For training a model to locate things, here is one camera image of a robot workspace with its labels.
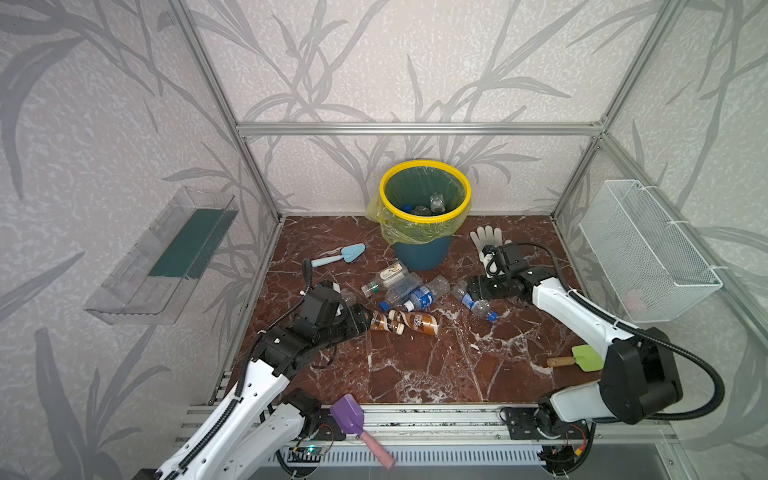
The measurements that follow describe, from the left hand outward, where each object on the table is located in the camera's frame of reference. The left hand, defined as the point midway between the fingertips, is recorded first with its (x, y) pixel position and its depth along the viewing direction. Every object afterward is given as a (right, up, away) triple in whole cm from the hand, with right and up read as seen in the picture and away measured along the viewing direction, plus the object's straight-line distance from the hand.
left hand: (369, 312), depth 74 cm
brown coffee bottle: (+14, -6, +12) cm, 20 cm away
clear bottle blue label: (-9, 0, +20) cm, 22 cm away
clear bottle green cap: (+6, +7, +23) cm, 25 cm away
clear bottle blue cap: (+32, -3, +17) cm, 37 cm away
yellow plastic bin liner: (+12, +36, +25) cm, 45 cm away
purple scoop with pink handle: (-5, -27, +1) cm, 27 cm away
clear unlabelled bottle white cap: (+20, +30, +23) cm, 43 cm away
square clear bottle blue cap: (+8, +2, +20) cm, 21 cm away
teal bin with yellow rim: (+18, +12, +33) cm, 40 cm away
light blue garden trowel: (-12, +13, +35) cm, 39 cm away
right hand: (+31, +6, +15) cm, 35 cm away
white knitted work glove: (+41, +19, +39) cm, 60 cm away
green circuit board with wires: (-15, -34, -2) cm, 38 cm away
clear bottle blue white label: (+15, +1, +17) cm, 23 cm away
